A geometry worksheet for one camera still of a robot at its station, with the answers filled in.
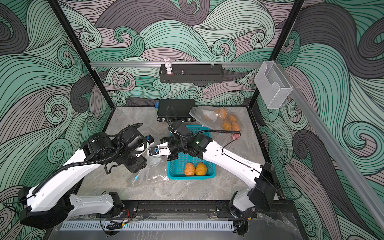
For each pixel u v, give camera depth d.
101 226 0.69
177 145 0.58
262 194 0.38
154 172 0.83
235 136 1.00
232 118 1.07
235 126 1.01
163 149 0.54
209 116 1.01
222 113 1.03
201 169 0.81
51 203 0.38
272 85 0.78
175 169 0.87
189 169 0.82
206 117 1.01
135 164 0.54
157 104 1.18
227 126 1.03
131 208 0.73
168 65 0.90
